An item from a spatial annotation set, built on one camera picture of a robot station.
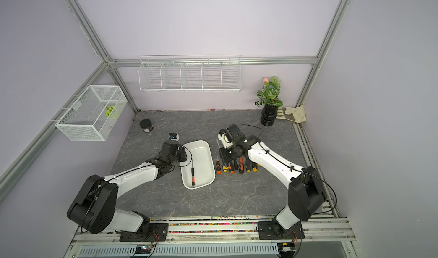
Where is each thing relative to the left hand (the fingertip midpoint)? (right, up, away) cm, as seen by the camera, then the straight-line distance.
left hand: (183, 150), depth 91 cm
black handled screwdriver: (+29, -9, +2) cm, 30 cm away
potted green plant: (+46, +28, +2) cm, 54 cm away
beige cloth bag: (+73, +22, +28) cm, 81 cm away
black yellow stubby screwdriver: (+38, -10, 0) cm, 40 cm away
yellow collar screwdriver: (+35, -9, +1) cm, 36 cm away
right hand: (+21, -1, -8) cm, 22 cm away
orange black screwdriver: (+19, -10, 0) cm, 21 cm away
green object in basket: (-33, +21, -10) cm, 40 cm away
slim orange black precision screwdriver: (+6, -14, -2) cm, 15 cm away
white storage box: (+8, -2, +6) cm, 10 cm away
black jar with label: (-28, +14, +17) cm, 36 cm away
